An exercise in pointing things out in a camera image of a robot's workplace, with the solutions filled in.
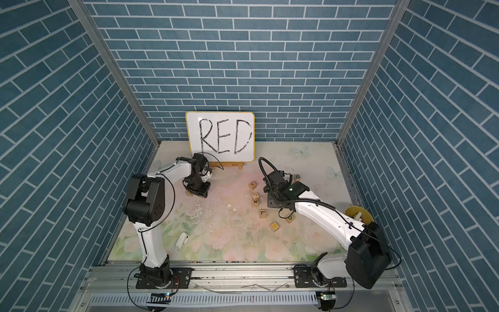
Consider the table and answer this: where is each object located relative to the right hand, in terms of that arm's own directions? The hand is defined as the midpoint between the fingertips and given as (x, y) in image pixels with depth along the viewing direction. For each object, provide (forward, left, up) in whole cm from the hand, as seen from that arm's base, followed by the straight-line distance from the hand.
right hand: (275, 200), depth 83 cm
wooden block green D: (-4, -8, -9) cm, 12 cm away
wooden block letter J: (+7, +10, -10) cm, 16 cm away
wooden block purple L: (-2, +5, -9) cm, 10 cm away
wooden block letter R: (+5, +43, -9) cm, 44 cm away
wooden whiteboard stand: (+25, +20, -7) cm, 32 cm away
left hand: (+6, +34, -10) cm, 36 cm away
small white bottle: (-17, +38, -8) cm, 42 cm away
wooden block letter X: (+13, +12, -9) cm, 20 cm away
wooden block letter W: (+3, +9, -9) cm, 13 cm away
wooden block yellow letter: (-8, 0, -9) cm, 12 cm away
